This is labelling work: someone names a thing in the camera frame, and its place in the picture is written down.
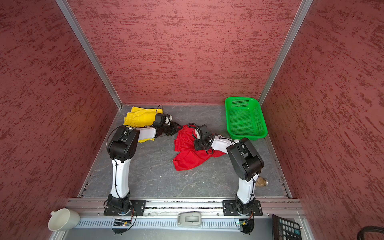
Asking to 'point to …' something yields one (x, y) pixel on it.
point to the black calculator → (284, 229)
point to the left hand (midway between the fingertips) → (182, 130)
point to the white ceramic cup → (62, 219)
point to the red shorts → (185, 158)
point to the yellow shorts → (141, 117)
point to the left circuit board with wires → (120, 222)
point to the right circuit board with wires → (248, 225)
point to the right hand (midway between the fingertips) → (195, 148)
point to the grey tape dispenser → (191, 219)
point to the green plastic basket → (244, 118)
